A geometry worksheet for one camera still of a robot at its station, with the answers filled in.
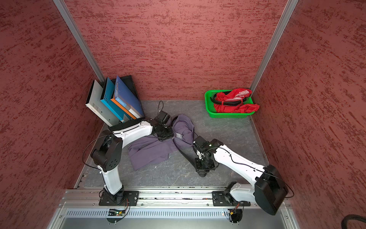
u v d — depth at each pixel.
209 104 1.16
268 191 0.41
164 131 0.79
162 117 0.76
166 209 0.72
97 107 0.85
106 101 0.83
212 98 1.14
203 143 0.64
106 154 0.49
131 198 0.74
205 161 0.66
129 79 1.01
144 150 0.88
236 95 1.15
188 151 0.92
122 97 0.87
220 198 0.74
